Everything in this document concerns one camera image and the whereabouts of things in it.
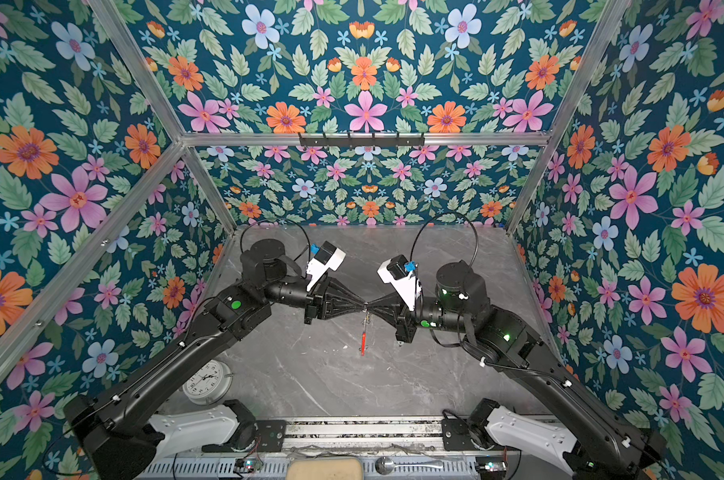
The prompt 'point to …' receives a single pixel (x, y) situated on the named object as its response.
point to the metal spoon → (385, 465)
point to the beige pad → (324, 469)
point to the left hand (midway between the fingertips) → (359, 306)
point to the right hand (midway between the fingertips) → (371, 302)
